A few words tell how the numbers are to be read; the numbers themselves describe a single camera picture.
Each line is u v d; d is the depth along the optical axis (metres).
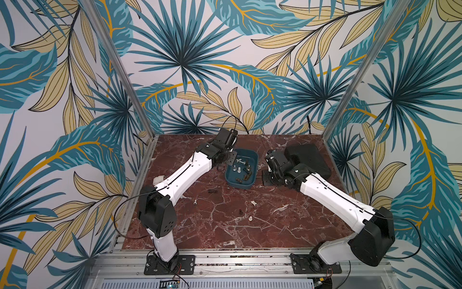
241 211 0.88
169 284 0.72
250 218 0.86
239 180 0.98
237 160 1.06
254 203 0.90
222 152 0.60
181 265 0.73
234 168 1.01
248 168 1.02
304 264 0.73
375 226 0.41
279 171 0.61
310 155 1.09
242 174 1.00
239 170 1.01
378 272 0.73
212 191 0.95
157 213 0.45
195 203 0.90
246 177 0.99
